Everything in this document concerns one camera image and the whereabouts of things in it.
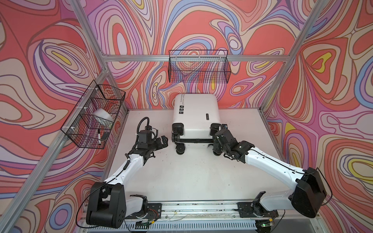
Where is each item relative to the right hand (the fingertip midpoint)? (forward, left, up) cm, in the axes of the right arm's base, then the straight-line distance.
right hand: (217, 145), depth 84 cm
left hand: (+6, +33, 0) cm, 33 cm away
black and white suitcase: (+12, +12, +8) cm, 19 cm away
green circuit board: (-36, +41, -12) cm, 56 cm away
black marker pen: (-1, +63, +14) cm, 64 cm away
